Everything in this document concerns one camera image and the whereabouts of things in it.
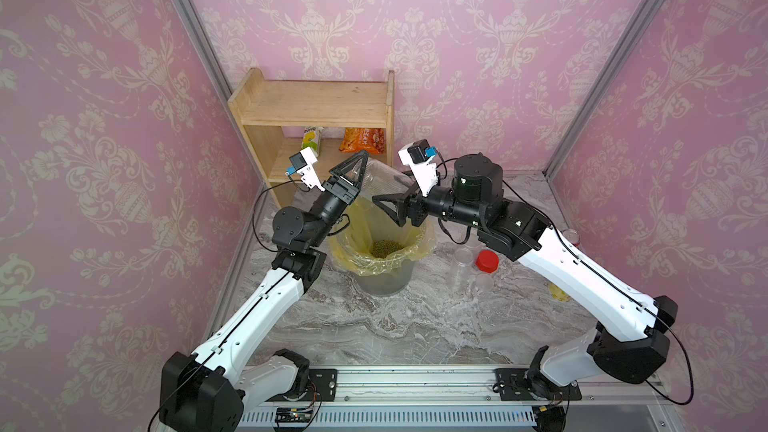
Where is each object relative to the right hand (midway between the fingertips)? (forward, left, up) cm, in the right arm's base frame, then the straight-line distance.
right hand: (388, 186), depth 59 cm
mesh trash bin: (-1, +3, -44) cm, 44 cm away
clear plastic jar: (-2, -28, -44) cm, 52 cm away
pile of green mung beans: (+11, +2, -41) cm, 42 cm away
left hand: (+3, +3, +4) cm, 6 cm away
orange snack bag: (+37, +9, -17) cm, 42 cm away
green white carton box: (+37, +23, -16) cm, 47 cm away
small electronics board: (-32, +26, -45) cm, 61 cm away
